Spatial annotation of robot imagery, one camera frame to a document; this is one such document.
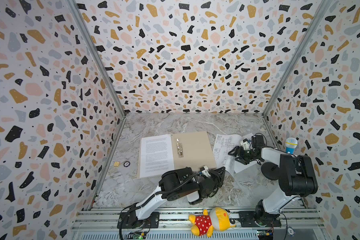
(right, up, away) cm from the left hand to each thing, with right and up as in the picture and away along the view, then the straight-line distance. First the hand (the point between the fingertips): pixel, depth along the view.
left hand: (229, 167), depth 82 cm
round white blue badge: (+27, -28, -10) cm, 40 cm away
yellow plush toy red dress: (-9, -20, -14) cm, 26 cm away
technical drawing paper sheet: (+2, +11, +21) cm, 24 cm away
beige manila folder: (-22, +6, +17) cm, 29 cm away
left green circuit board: (-47, -29, -12) cm, 56 cm away
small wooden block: (-67, -1, +11) cm, 68 cm away
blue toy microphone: (+28, +14, -9) cm, 32 cm away
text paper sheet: (+9, -2, +10) cm, 14 cm away
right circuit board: (+14, -30, -10) cm, 34 cm away
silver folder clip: (-28, +8, +17) cm, 34 cm away
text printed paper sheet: (-44, +2, +16) cm, 47 cm away
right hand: (+4, +6, +12) cm, 14 cm away
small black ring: (-61, -1, +11) cm, 62 cm away
